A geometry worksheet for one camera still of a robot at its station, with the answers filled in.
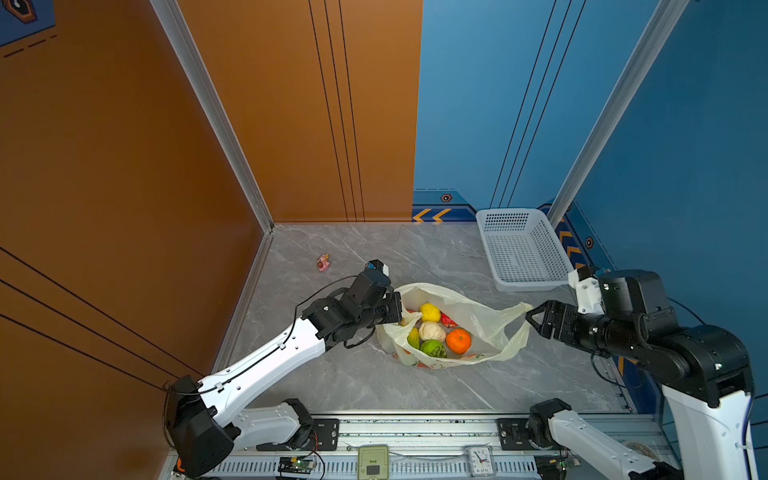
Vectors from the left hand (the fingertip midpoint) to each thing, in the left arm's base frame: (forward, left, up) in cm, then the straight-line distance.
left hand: (406, 302), depth 74 cm
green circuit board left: (-32, +26, -23) cm, 47 cm away
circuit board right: (-31, -35, -21) cm, 52 cm away
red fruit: (+3, -13, -16) cm, 20 cm away
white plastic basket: (+35, -46, -20) cm, 61 cm away
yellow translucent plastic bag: (-5, -22, -2) cm, 22 cm away
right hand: (-10, -25, +12) cm, 29 cm away
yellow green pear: (-2, -3, -17) cm, 17 cm away
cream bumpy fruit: (0, -8, -15) cm, 17 cm away
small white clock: (-31, -17, -19) cm, 40 cm away
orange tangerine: (-3, -15, -17) cm, 23 cm away
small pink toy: (+27, +28, -19) cm, 43 cm away
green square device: (-31, +7, -19) cm, 37 cm away
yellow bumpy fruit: (+6, -8, -15) cm, 18 cm away
